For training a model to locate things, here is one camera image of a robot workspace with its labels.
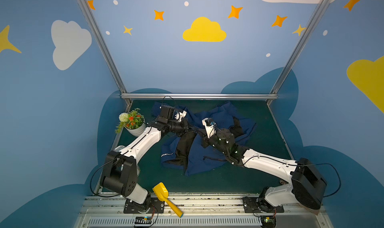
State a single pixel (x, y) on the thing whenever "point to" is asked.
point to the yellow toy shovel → (162, 193)
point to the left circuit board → (143, 221)
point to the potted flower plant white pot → (134, 122)
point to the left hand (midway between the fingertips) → (196, 127)
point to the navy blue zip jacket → (186, 152)
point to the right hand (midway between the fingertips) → (199, 128)
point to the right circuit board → (268, 222)
